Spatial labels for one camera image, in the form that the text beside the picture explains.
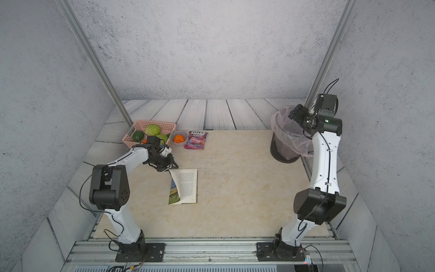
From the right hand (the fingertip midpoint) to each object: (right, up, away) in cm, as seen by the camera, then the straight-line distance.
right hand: (297, 113), depth 75 cm
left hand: (-56, -25, +19) cm, 65 cm away
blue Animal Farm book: (-54, -36, +16) cm, 67 cm away
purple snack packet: (-50, -11, +39) cm, 65 cm away
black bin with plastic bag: (0, -12, +11) cm, 16 cm away
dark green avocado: (-89, -8, +39) cm, 98 cm away
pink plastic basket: (-71, -2, +43) cm, 84 cm away
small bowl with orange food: (-60, -10, +33) cm, 69 cm away
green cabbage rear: (-79, -4, +38) cm, 88 cm away
